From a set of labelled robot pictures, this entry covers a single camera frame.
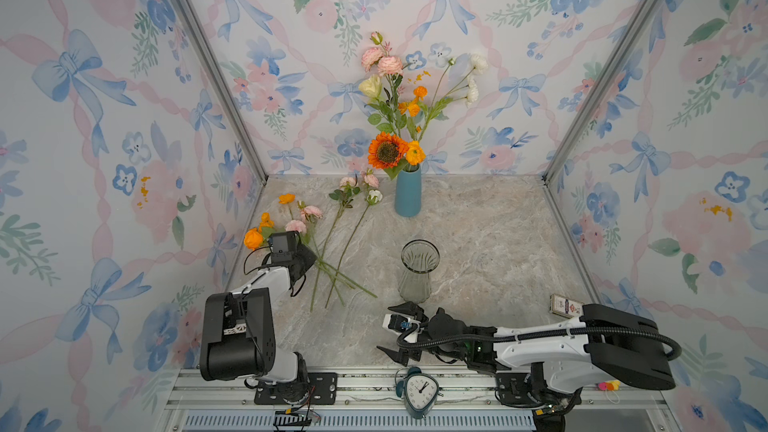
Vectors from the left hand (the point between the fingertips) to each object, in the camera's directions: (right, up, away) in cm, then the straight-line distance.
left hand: (309, 252), depth 94 cm
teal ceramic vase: (+32, +19, +8) cm, 38 cm away
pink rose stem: (+8, -6, +1) cm, 10 cm away
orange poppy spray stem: (-12, +17, +16) cm, 27 cm away
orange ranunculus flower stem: (-19, +4, +3) cm, 20 cm away
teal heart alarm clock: (+32, -29, -24) cm, 50 cm away
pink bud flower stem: (+10, +21, +19) cm, 30 cm away
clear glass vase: (+33, +1, -16) cm, 37 cm away
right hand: (+24, -15, -20) cm, 34 cm away
